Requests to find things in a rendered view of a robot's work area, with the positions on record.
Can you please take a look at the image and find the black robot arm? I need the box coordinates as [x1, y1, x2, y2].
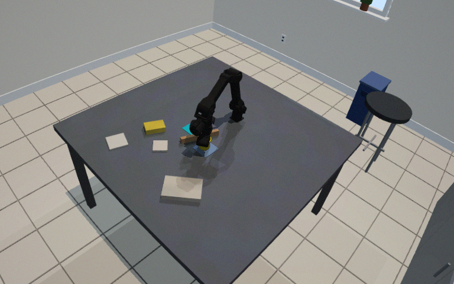
[189, 67, 247, 136]

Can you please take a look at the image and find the yellow rectangular block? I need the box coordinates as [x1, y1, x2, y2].
[144, 120, 166, 135]

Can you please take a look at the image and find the beige flat slab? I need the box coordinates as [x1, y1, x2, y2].
[153, 140, 168, 152]

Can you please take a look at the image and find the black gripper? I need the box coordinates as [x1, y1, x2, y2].
[196, 116, 215, 147]

